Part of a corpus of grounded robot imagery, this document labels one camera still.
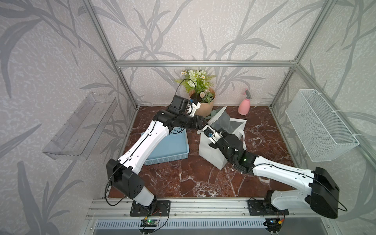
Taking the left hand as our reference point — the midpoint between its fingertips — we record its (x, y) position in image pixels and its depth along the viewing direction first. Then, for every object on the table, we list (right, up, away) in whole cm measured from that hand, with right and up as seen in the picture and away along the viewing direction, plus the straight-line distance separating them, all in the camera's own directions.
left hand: (205, 124), depth 73 cm
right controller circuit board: (+35, -50, +1) cm, 62 cm away
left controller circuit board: (-28, -48, -2) cm, 55 cm away
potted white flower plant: (-3, +26, +21) cm, 33 cm away
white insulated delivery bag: (+12, +1, +19) cm, 22 cm away
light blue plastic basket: (-18, -15, +19) cm, 30 cm away
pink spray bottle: (+32, +12, +37) cm, 50 cm away
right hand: (+4, 0, +1) cm, 4 cm away
